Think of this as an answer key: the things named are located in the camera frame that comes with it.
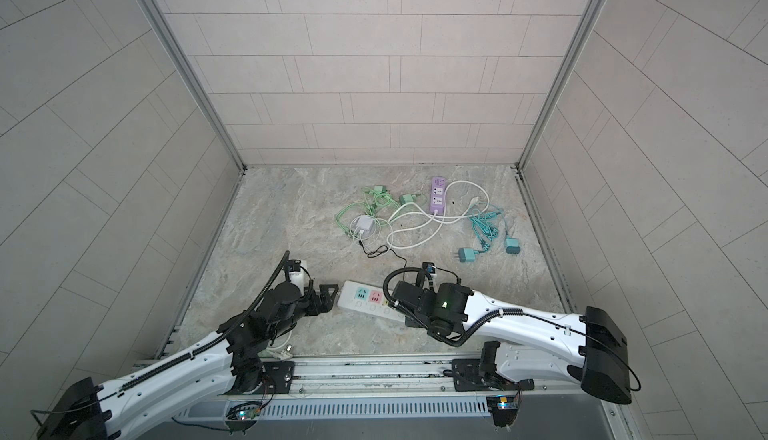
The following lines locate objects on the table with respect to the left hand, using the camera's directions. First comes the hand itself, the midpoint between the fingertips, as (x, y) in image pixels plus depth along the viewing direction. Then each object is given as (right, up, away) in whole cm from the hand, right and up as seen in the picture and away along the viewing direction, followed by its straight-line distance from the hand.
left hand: (336, 287), depth 81 cm
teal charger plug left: (+38, +7, +10) cm, 40 cm away
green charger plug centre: (+20, +24, +24) cm, 39 cm away
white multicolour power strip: (+9, -4, 0) cm, 10 cm away
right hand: (+21, -7, -7) cm, 23 cm away
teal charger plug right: (+53, +9, +12) cm, 55 cm away
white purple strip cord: (+33, +17, +19) cm, 42 cm away
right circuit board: (+42, -24, -13) cm, 50 cm away
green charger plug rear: (+10, +27, +27) cm, 40 cm away
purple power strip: (+31, +25, +24) cm, 47 cm away
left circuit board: (-17, -22, -17) cm, 32 cm away
